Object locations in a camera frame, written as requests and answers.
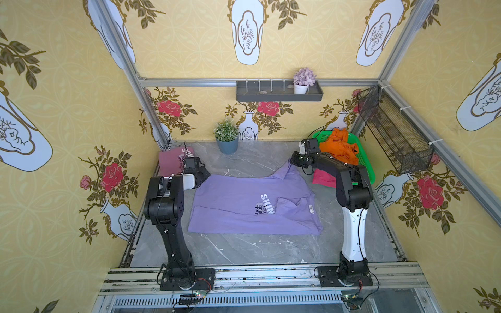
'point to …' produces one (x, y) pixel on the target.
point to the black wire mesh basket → (409, 149)
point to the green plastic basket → (322, 137)
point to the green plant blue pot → (227, 137)
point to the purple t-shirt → (279, 205)
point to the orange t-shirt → (338, 146)
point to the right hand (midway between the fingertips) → (289, 159)
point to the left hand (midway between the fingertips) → (207, 172)
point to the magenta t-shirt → (321, 177)
